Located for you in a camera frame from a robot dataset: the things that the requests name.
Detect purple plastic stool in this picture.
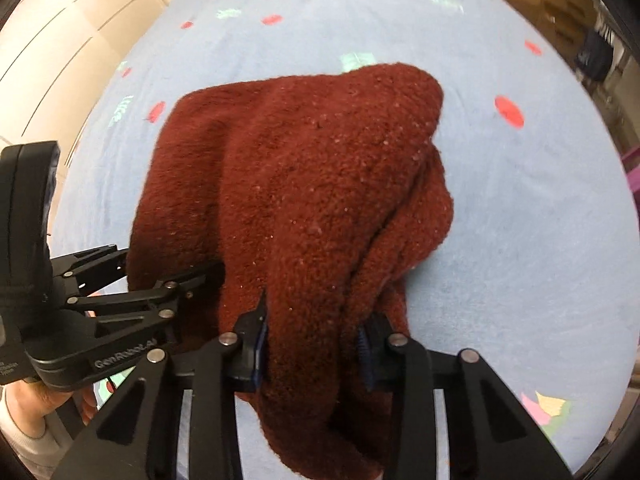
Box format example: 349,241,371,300
622,145,640,204

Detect cream wardrobe doors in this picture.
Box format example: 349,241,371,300
1,0,170,172

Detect dark red fleece garment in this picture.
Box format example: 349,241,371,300
127,63,454,479

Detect dark blue hanging bag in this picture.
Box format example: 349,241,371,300
575,28,614,82

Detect blue patterned bed blanket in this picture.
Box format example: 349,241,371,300
53,0,639,479

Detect left hand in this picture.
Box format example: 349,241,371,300
1,380,98,451

